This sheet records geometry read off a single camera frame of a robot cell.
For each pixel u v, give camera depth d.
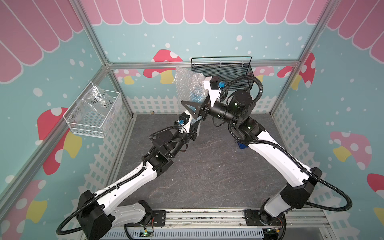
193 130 0.58
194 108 0.49
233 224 0.74
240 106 0.43
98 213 0.38
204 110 0.48
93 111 0.72
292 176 0.42
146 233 0.73
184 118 0.51
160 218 0.74
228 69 0.92
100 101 0.74
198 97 0.49
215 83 0.43
